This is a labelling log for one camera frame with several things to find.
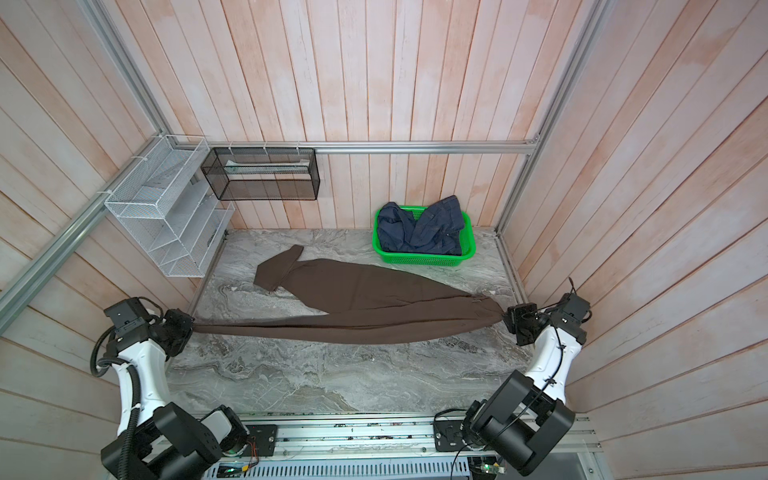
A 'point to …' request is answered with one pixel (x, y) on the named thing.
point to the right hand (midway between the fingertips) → (505, 310)
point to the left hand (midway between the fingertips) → (197, 325)
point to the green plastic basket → (426, 259)
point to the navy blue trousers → (437, 231)
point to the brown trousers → (355, 303)
